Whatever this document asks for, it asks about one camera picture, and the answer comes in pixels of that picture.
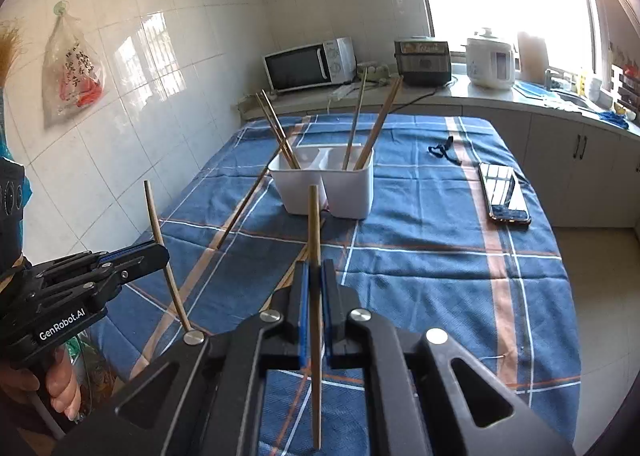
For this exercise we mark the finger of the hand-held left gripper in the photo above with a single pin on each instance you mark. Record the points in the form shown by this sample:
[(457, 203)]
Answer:
[(135, 272), (130, 255)]

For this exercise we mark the white rice cooker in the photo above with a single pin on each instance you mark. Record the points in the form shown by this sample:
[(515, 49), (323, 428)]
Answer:
[(490, 60)]

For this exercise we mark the white utensil holder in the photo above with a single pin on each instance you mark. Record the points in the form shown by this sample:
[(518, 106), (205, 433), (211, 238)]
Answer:
[(345, 191)]

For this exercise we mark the clear printed plastic bag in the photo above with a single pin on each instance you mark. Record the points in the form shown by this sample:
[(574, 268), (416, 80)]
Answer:
[(72, 70)]

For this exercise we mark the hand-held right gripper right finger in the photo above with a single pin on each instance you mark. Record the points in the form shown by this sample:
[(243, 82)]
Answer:
[(328, 316)]

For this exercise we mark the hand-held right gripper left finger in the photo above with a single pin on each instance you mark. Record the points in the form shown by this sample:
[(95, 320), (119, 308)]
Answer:
[(302, 316)]

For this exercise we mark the black smartphone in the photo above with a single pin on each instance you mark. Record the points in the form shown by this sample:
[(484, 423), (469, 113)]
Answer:
[(505, 193)]

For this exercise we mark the blue plaid tablecloth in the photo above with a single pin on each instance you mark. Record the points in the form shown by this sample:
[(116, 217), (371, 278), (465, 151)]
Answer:
[(425, 246)]

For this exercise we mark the person's left hand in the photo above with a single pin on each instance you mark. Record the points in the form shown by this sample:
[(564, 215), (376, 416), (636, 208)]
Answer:
[(65, 386)]

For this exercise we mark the egg carton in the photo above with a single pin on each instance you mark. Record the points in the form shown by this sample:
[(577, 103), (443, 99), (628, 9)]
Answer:
[(374, 70)]

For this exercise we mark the white kitchen cabinet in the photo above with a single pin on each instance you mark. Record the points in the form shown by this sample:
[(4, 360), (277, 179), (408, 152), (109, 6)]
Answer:
[(575, 160)]

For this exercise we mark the white microwave oven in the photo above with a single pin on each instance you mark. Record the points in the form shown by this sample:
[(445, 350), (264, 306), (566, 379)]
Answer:
[(310, 65)]

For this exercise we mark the long wooden chopstick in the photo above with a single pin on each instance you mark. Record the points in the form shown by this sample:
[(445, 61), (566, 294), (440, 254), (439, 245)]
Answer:
[(355, 118), (282, 128), (162, 246), (250, 196), (314, 236), (300, 256), (275, 128), (380, 120)]

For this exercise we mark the straw broom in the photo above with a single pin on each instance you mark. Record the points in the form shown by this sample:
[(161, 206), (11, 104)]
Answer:
[(10, 50)]

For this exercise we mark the black countertop appliance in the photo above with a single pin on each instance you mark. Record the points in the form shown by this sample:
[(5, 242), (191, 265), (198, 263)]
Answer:
[(422, 63)]

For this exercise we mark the wooden cutting board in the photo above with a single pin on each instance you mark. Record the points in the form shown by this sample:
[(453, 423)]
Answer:
[(532, 58)]

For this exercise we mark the blue cloth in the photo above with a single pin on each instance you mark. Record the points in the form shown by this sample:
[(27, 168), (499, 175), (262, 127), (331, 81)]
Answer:
[(534, 88)]

